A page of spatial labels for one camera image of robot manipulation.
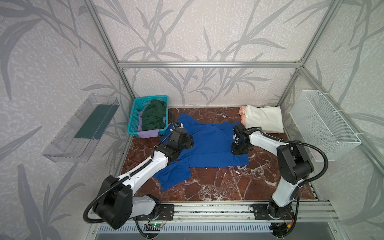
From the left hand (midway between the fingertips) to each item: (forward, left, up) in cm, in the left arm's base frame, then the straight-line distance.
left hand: (191, 134), depth 85 cm
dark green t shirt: (+22, +28, -10) cm, 37 cm away
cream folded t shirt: (+22, -55, -11) cm, 60 cm away
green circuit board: (-43, +18, -17) cm, 49 cm away
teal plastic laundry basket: (+34, +43, -12) cm, 56 cm away
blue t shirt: (+1, -13, -17) cm, 21 cm away
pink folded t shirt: (+24, -37, -13) cm, 46 cm away
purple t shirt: (+5, +28, -7) cm, 29 cm away
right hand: (-2, -26, -13) cm, 30 cm away
